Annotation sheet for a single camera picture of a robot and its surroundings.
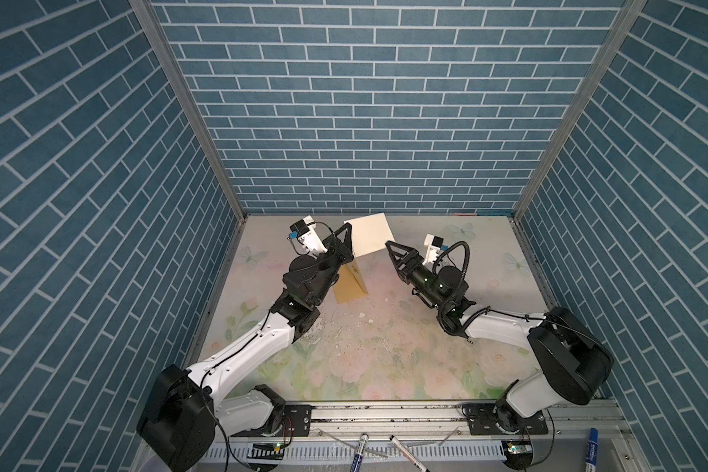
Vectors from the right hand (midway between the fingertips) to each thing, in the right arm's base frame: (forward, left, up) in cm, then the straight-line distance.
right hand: (384, 246), depth 76 cm
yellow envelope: (+4, +11, -26) cm, 29 cm away
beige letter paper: (+2, +4, +3) cm, 5 cm away
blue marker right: (-37, -52, -27) cm, 69 cm away
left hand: (-1, +7, +8) cm, 11 cm away
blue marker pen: (-44, +4, -26) cm, 51 cm away
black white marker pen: (-41, -9, -27) cm, 50 cm away
